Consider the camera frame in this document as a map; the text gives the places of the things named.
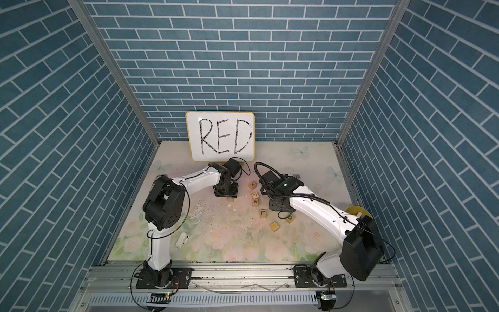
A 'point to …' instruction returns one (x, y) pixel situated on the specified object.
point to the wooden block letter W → (255, 203)
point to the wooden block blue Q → (297, 176)
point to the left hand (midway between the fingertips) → (235, 196)
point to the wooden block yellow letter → (274, 226)
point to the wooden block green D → (290, 219)
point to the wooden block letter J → (255, 195)
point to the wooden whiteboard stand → (223, 163)
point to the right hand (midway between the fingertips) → (280, 206)
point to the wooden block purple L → (263, 213)
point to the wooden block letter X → (252, 184)
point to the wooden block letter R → (230, 199)
